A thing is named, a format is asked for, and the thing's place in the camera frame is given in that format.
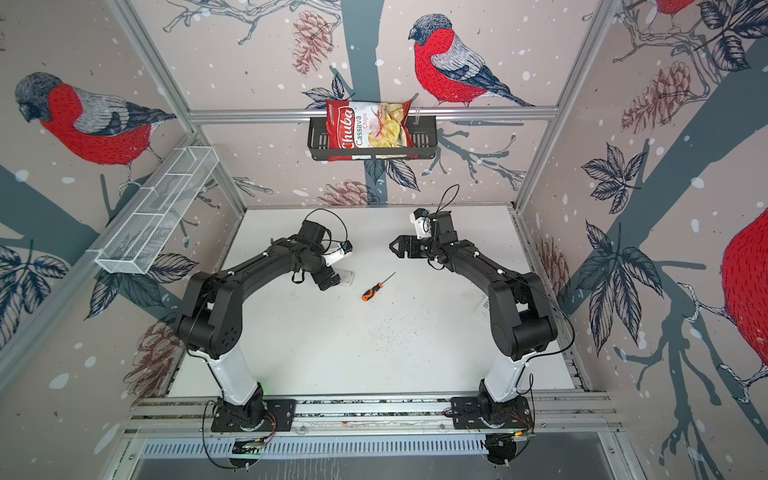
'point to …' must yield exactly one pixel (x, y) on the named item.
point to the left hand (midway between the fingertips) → (329, 266)
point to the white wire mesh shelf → (152, 221)
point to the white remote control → (346, 276)
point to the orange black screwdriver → (368, 294)
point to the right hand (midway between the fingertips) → (397, 250)
